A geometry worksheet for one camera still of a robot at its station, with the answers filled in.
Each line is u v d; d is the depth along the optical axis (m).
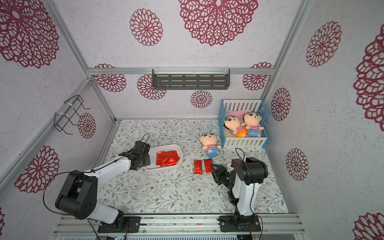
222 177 0.81
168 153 0.99
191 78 0.95
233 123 1.00
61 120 0.73
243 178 0.52
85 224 0.74
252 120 0.99
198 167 0.92
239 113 1.09
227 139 0.97
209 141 0.98
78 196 0.44
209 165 0.95
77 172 0.47
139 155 0.71
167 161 0.94
